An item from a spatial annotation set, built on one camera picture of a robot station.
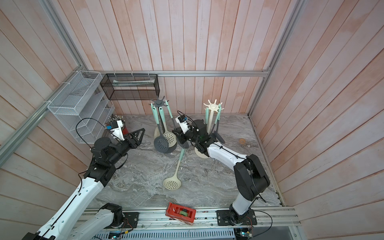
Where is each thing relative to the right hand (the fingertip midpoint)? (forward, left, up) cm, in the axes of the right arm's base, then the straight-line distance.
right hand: (173, 130), depth 84 cm
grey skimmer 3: (-1, -23, +8) cm, 24 cm away
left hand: (-9, +13, +9) cm, 18 cm away
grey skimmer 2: (-1, -26, -5) cm, 26 cm away
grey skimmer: (-10, -7, 0) cm, 12 cm away
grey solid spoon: (-4, +8, -9) cm, 13 cm away
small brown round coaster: (+8, -46, -22) cm, 52 cm away
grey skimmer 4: (-1, -18, +12) cm, 22 cm away
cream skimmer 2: (+6, +13, -9) cm, 17 cm away
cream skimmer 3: (-23, 0, -20) cm, 31 cm away
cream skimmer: (+1, +3, -8) cm, 9 cm away
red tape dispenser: (-40, -7, -15) cm, 43 cm away
